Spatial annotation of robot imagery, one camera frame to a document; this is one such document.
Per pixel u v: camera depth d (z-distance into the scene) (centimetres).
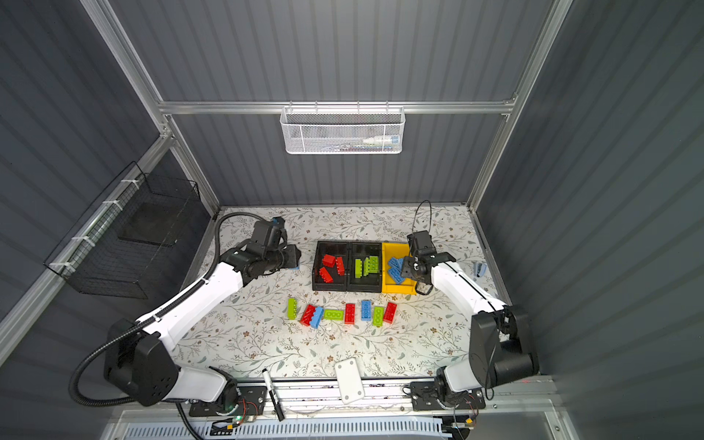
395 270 97
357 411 72
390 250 98
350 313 89
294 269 74
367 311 89
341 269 98
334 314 89
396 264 99
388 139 91
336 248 105
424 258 64
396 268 99
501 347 43
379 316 89
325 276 96
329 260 99
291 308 89
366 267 98
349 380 76
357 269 97
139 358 41
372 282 98
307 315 88
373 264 100
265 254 63
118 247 72
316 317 87
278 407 72
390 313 89
